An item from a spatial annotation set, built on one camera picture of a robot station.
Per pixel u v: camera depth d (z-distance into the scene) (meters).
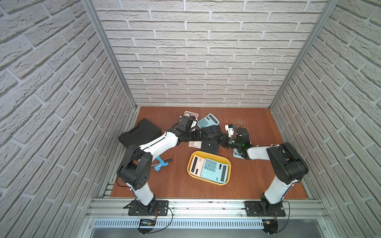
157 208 0.73
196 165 0.85
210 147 0.89
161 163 0.86
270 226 0.70
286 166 0.49
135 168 0.46
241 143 0.76
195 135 0.79
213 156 0.87
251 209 0.74
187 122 0.70
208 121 1.07
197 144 0.95
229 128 0.87
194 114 1.13
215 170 0.83
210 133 1.02
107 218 0.71
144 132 1.00
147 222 0.72
